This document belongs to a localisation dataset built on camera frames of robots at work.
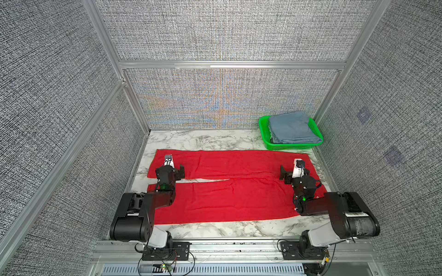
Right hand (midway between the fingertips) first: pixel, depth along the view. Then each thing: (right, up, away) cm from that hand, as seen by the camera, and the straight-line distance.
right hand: (292, 161), depth 90 cm
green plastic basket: (-7, +19, +27) cm, 34 cm away
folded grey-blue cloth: (+9, +20, +20) cm, 30 cm away
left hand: (-63, -1, +3) cm, 63 cm away
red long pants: (-26, -13, +5) cm, 29 cm away
